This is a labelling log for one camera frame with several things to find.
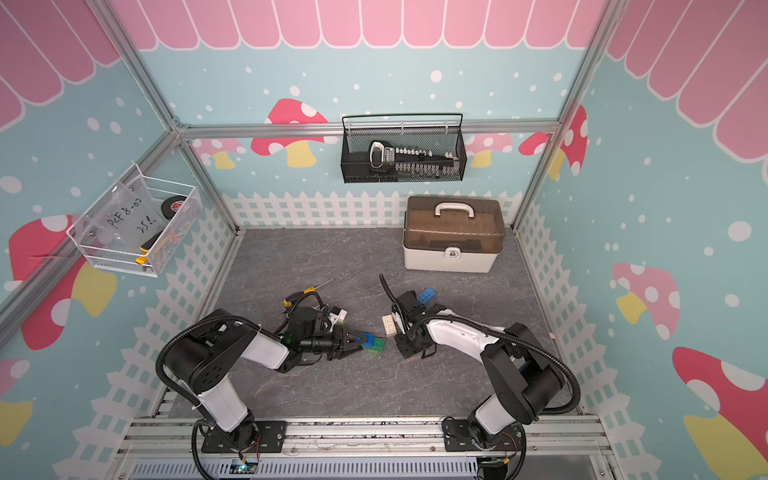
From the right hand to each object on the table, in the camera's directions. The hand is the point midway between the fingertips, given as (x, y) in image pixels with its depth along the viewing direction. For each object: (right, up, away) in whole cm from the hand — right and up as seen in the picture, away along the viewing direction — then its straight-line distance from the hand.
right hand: (407, 346), depth 89 cm
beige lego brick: (-5, +6, +3) cm, 8 cm away
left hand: (-12, 0, -4) cm, 13 cm away
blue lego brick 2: (+7, +14, +10) cm, 18 cm away
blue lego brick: (-11, +3, -3) cm, 11 cm away
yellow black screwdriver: (-38, +12, +8) cm, 41 cm away
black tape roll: (-64, +41, -9) cm, 76 cm away
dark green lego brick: (-9, +1, -2) cm, 9 cm away
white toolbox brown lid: (+18, +35, +20) cm, 44 cm away
